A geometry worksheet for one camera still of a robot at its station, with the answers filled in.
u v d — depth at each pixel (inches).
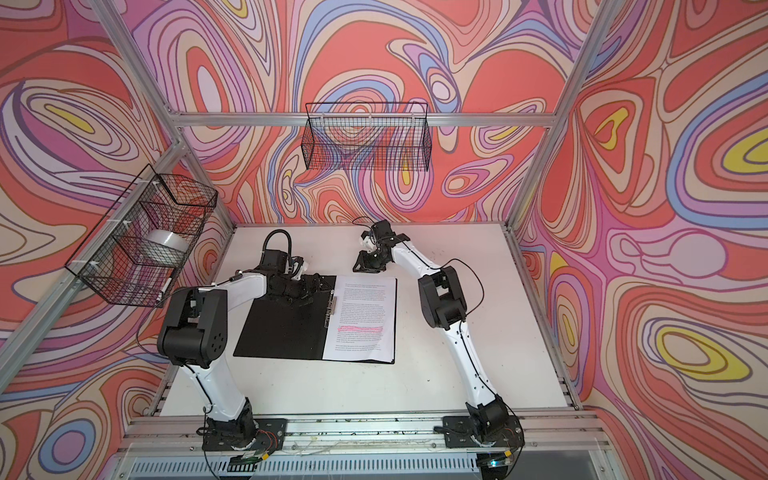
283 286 33.1
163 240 28.8
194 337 19.8
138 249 27.6
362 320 36.7
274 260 31.8
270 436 28.6
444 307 26.3
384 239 34.9
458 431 28.9
